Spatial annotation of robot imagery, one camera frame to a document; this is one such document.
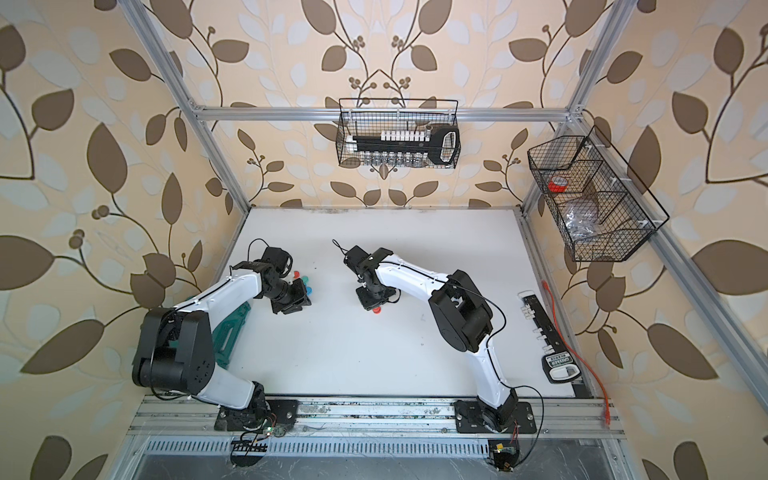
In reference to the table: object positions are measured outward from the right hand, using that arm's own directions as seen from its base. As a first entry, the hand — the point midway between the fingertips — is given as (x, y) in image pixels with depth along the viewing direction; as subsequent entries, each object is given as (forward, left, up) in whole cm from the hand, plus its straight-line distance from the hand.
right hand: (375, 302), depth 92 cm
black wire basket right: (+7, -59, +31) cm, 67 cm away
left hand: (0, +21, +4) cm, 22 cm away
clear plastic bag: (+5, -52, +30) cm, 61 cm away
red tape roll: (+18, -52, +30) cm, 63 cm away
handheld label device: (-20, -51, -3) cm, 55 cm away
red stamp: (-2, 0, -3) cm, 3 cm away
